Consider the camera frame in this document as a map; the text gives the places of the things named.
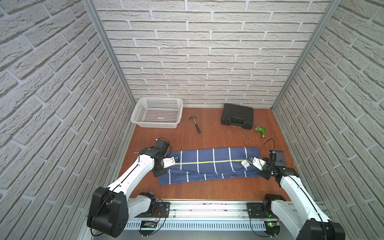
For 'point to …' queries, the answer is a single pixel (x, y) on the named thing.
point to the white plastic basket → (159, 112)
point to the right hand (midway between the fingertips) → (264, 164)
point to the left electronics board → (148, 224)
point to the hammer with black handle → (193, 117)
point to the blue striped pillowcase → (210, 164)
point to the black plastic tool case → (237, 115)
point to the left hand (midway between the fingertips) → (159, 164)
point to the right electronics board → (272, 227)
